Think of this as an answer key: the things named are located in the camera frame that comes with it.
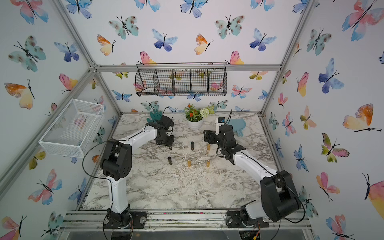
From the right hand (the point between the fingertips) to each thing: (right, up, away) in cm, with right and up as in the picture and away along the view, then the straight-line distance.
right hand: (210, 130), depth 85 cm
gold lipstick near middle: (-12, -20, +4) cm, 24 cm away
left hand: (-24, -8, +12) cm, 28 cm away
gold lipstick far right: (0, -11, +12) cm, 17 cm away
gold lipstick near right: (-1, -20, +4) cm, 20 cm away
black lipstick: (-11, -9, +11) cm, 18 cm away
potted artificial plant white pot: (-9, +3, +19) cm, 21 cm away
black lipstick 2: (-24, -19, +5) cm, 31 cm away
